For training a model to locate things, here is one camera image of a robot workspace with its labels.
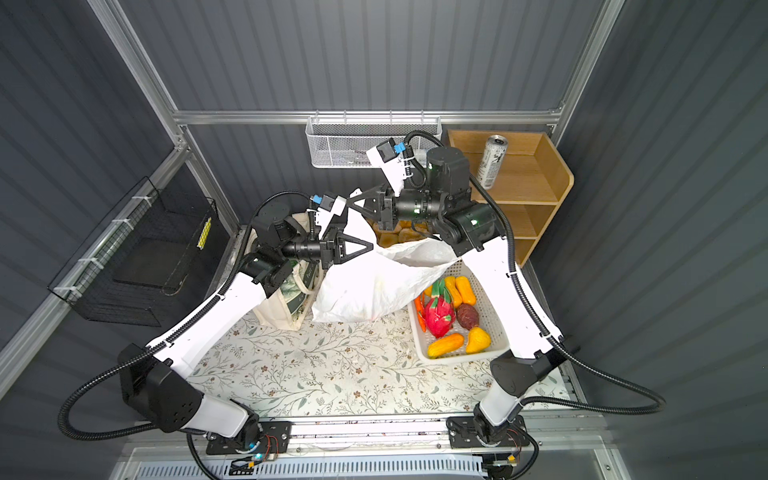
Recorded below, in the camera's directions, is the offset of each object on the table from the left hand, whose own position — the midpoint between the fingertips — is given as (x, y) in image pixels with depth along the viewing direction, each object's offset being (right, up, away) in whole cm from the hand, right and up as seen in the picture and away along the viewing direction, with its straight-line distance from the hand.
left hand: (374, 248), depth 62 cm
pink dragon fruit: (+18, -18, +23) cm, 34 cm away
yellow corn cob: (+19, -27, +22) cm, 40 cm away
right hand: (-4, +8, -6) cm, 10 cm away
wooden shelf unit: (+47, +21, +30) cm, 60 cm away
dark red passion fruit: (+26, -20, +27) cm, 43 cm away
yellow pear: (+28, -26, +21) cm, 44 cm away
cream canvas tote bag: (-25, -16, +21) cm, 36 cm away
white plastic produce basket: (+33, -21, +27) cm, 47 cm away
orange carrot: (+12, -17, +31) cm, 37 cm away
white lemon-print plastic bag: (+1, -7, +5) cm, 9 cm away
